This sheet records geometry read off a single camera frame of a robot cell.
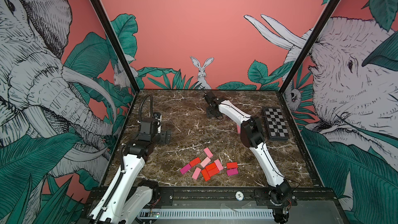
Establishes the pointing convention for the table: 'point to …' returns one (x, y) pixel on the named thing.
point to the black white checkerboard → (276, 129)
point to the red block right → (231, 165)
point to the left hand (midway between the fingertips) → (161, 129)
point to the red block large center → (212, 169)
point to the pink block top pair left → (208, 152)
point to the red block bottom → (205, 174)
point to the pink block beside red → (218, 164)
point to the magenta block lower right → (232, 171)
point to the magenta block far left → (185, 169)
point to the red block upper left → (195, 162)
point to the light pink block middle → (205, 162)
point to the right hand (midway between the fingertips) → (210, 112)
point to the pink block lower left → (196, 173)
